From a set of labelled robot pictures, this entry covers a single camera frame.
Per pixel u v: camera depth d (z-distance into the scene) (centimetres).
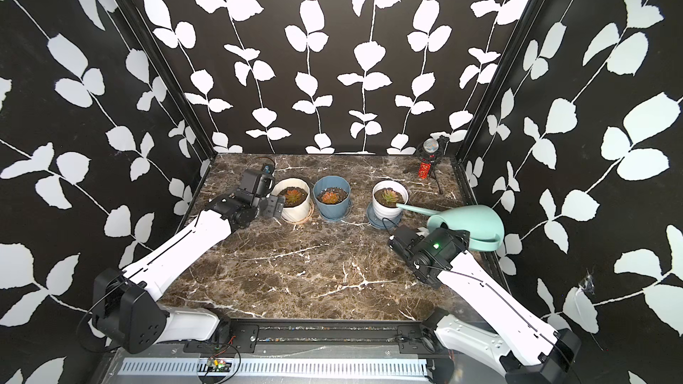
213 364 70
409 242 55
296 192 97
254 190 62
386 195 95
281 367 70
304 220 97
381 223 99
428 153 93
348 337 76
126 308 39
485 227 70
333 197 95
